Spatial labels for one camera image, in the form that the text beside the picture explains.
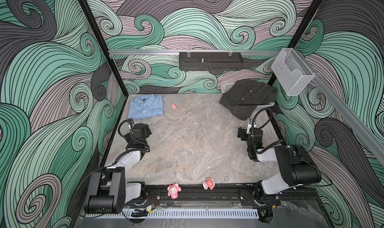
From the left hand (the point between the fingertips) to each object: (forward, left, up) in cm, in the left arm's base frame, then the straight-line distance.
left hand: (137, 127), depth 89 cm
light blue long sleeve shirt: (+24, +1, -8) cm, 25 cm away
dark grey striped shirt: (+33, -74, -4) cm, 81 cm away
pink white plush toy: (-28, -43, -7) cm, 51 cm away
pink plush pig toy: (-32, -24, -6) cm, 41 cm away
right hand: (+4, -70, -3) cm, 70 cm away
